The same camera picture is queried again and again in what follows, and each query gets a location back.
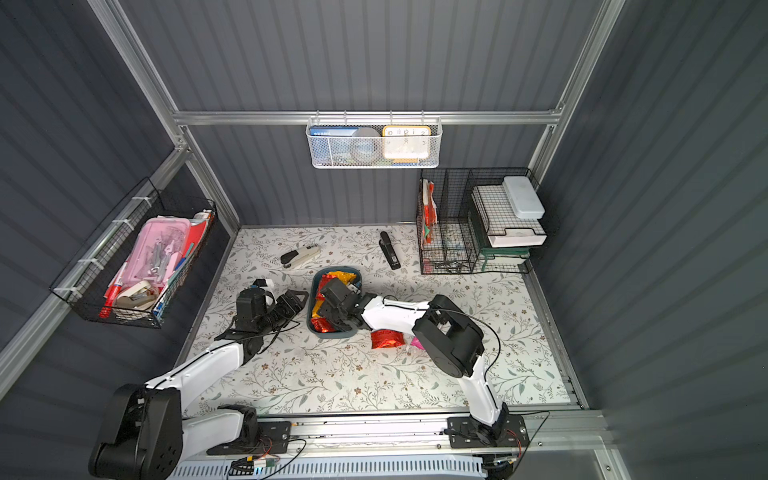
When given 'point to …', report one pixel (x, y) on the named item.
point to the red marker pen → (110, 297)
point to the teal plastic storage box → (314, 278)
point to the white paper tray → (499, 221)
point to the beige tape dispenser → (140, 297)
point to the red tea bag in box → (324, 281)
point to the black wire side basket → (101, 263)
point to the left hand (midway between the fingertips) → (304, 300)
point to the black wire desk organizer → (477, 221)
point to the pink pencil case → (158, 251)
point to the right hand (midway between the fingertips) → (326, 309)
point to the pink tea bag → (416, 342)
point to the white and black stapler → (294, 257)
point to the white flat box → (523, 197)
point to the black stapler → (389, 251)
